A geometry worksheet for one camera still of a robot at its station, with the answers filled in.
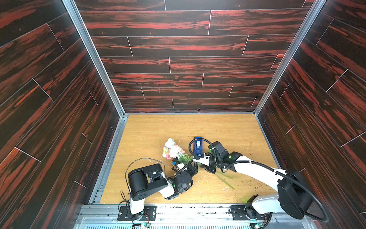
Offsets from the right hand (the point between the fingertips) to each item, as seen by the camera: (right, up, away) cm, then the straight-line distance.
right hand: (204, 161), depth 87 cm
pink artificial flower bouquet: (-19, +9, -12) cm, 24 cm away
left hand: (-3, +1, -4) cm, 6 cm away
